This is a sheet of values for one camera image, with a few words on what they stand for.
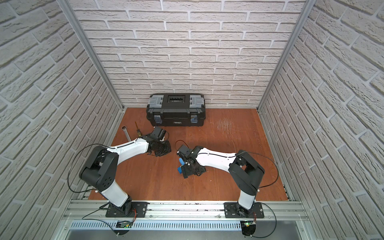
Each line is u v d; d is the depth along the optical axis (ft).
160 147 2.57
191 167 2.38
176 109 3.12
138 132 3.39
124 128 3.49
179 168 2.80
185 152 2.24
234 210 2.42
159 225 2.54
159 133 2.45
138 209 2.40
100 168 1.57
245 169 1.61
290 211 2.49
